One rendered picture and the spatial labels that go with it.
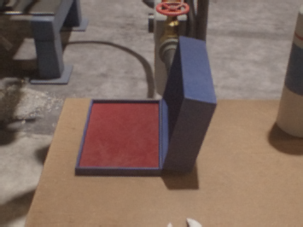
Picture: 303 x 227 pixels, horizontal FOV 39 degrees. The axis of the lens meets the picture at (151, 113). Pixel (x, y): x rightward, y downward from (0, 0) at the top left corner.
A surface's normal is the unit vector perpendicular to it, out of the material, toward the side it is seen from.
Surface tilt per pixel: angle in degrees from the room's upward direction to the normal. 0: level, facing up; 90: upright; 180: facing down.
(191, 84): 12
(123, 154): 0
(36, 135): 0
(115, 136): 0
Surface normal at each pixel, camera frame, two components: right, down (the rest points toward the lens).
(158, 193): 0.00, -0.82
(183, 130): -0.01, 0.58
